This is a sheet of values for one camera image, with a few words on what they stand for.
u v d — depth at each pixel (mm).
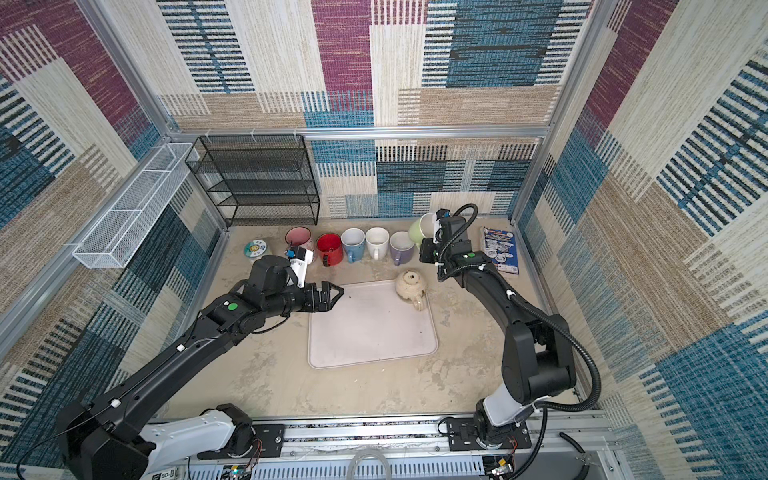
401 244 1074
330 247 1013
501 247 1080
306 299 659
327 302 661
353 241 1043
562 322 454
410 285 916
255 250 1019
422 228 854
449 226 676
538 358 445
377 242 1026
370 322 922
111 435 384
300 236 1035
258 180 1112
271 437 742
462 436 731
